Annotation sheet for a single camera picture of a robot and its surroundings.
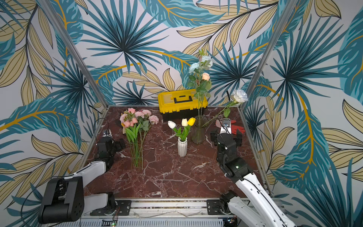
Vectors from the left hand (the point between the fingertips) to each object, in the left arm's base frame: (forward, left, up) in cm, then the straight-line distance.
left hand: (114, 141), depth 90 cm
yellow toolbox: (+27, -41, +8) cm, 49 cm away
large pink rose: (+23, -5, +1) cm, 23 cm away
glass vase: (+7, -53, 0) cm, 54 cm away
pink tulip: (+13, -8, +1) cm, 15 cm away
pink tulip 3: (+11, -11, -1) cm, 15 cm away
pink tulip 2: (+13, -5, +1) cm, 13 cm away
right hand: (-4, -65, +22) cm, 69 cm away
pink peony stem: (+21, 0, -1) cm, 21 cm away
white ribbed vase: (-6, -43, +6) cm, 44 cm away
